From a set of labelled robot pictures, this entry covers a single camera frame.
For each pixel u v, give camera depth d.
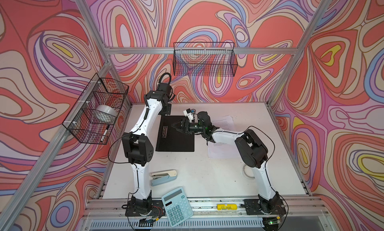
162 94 0.64
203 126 0.76
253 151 0.56
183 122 0.79
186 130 0.80
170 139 1.06
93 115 0.70
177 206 0.72
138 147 0.52
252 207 0.73
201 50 0.88
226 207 0.73
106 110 0.73
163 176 0.80
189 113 0.86
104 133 0.72
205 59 0.96
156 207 0.73
